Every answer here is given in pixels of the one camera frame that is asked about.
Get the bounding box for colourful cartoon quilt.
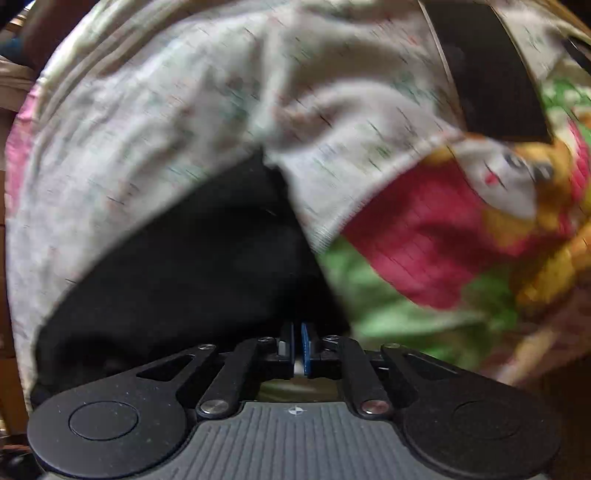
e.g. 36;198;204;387
4;0;591;389

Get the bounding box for black phone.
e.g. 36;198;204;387
418;0;556;145

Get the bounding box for white floral bed sheet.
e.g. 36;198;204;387
4;0;591;333

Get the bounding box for black pants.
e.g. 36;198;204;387
30;152;352;408

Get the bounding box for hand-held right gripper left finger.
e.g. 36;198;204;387
137;323;295;420

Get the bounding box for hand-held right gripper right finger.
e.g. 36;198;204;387
301;322;462;418

